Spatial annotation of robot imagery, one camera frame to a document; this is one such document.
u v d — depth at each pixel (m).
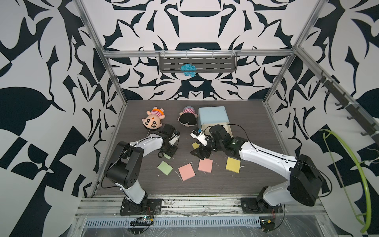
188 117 0.99
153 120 0.97
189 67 0.90
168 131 0.76
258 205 0.67
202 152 0.70
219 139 0.62
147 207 0.73
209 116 0.92
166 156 0.88
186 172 0.85
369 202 0.50
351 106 0.59
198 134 0.69
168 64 0.97
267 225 0.74
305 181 0.42
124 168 0.46
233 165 0.87
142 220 0.73
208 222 0.78
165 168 0.88
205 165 0.87
